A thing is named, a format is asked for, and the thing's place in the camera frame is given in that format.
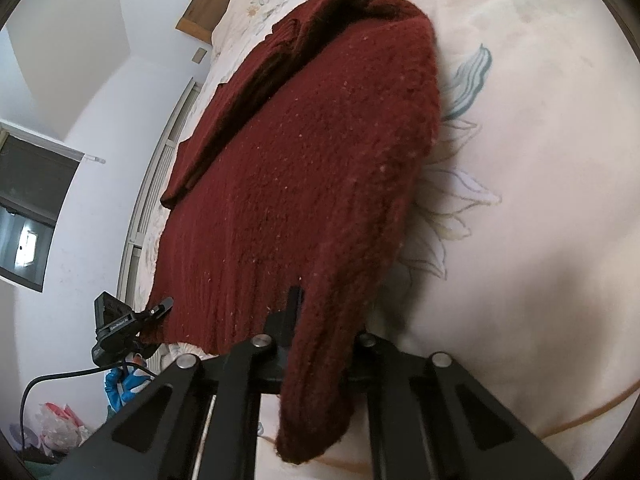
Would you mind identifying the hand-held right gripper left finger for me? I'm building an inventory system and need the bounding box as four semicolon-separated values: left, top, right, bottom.
50;287;306;480

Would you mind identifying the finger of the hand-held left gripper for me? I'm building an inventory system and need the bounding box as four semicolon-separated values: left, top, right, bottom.
141;297;175;327

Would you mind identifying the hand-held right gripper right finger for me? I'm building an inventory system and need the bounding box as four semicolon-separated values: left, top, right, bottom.
345;332;573;480

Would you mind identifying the dark red knit sweater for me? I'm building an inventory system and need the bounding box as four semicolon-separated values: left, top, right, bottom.
150;0;443;465

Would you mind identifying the person's left hand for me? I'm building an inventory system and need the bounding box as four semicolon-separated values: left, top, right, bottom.
104;354;153;408

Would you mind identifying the white slatted cabinet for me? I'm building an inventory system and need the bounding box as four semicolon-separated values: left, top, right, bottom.
116;77;203;306

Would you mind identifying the white and red plastic bag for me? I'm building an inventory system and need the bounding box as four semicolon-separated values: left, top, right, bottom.
37;402;91;456

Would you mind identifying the dark interior window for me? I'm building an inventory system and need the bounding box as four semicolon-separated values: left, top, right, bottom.
0;120;106;293

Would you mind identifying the floral duvet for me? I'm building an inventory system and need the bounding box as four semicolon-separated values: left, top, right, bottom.
142;0;638;480

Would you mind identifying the wooden headboard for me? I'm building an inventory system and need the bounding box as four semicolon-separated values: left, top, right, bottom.
176;0;248;43

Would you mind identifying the black cable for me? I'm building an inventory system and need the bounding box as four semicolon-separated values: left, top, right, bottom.
20;366;153;453

